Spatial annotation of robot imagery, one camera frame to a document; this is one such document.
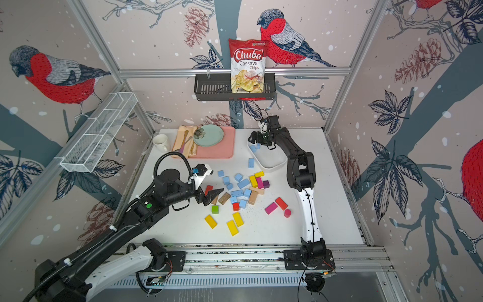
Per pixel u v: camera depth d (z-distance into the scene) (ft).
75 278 1.32
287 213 2.81
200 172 1.96
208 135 3.91
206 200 2.11
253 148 3.44
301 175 2.12
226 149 3.64
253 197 2.95
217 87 3.12
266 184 3.12
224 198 2.95
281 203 2.93
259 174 3.30
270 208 2.89
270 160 3.41
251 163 3.42
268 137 2.78
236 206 2.82
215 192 2.11
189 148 3.61
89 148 2.39
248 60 2.75
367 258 2.48
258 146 3.71
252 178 3.17
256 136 3.20
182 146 3.65
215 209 2.83
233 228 2.69
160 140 3.56
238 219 2.81
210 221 2.78
